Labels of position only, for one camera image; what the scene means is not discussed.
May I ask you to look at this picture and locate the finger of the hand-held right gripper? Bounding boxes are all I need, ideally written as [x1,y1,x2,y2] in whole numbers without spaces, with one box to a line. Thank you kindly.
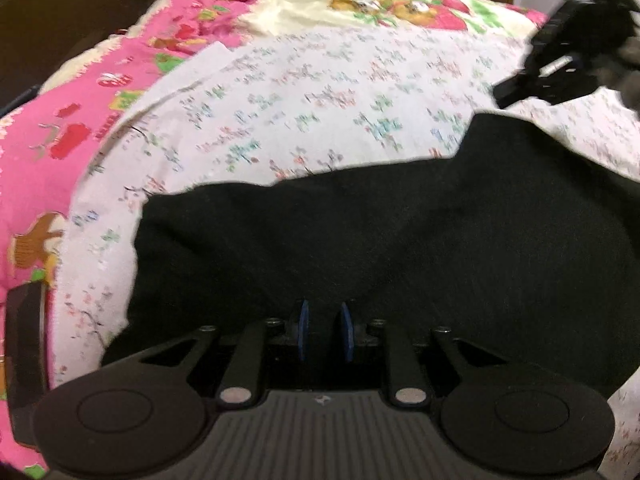
[492,76,538,109]

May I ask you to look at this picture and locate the white floral bed sheet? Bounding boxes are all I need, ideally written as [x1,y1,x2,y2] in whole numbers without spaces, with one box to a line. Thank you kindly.
[47,22,640,480]

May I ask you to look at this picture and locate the dark wooden headboard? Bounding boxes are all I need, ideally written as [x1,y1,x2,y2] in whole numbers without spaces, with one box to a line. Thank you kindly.
[0,0,153,116]

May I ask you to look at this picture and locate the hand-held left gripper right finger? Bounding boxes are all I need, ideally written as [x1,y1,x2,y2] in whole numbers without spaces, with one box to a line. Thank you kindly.
[334,301,538,409]

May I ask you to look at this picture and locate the pink strawberry print quilt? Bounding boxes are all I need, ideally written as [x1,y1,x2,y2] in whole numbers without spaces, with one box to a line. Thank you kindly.
[0,0,551,476]

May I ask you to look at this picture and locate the black rectangular object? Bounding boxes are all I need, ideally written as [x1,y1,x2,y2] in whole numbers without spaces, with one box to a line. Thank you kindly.
[4,282,51,446]

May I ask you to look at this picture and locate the black pants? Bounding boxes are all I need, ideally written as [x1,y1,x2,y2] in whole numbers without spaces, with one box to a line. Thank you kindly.
[100,110,640,411]

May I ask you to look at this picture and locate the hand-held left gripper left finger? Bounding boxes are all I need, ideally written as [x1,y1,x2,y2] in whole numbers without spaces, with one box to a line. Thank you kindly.
[102,300,312,409]

